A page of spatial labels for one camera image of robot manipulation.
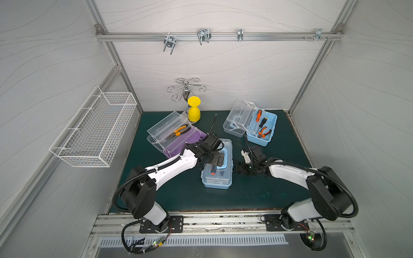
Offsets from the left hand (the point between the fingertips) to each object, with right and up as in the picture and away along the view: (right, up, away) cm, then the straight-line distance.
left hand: (212, 157), depth 83 cm
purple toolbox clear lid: (-33, +11, +10) cm, 36 cm away
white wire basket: (-53, +12, -15) cm, 56 cm away
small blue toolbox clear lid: (+22, +22, +18) cm, 36 cm away
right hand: (+15, -8, +7) cm, 18 cm away
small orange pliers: (+33, +12, +24) cm, 42 cm away
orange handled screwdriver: (+32, +24, +24) cm, 47 cm away
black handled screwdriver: (+37, +20, +30) cm, 52 cm away
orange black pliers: (-21, +13, +15) cm, 29 cm away
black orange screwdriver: (0, -6, -3) cm, 7 cm away
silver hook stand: (-15, +37, +12) cm, 42 cm away
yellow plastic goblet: (-11, +25, +14) cm, 31 cm away
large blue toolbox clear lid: (+3, -10, -3) cm, 11 cm away
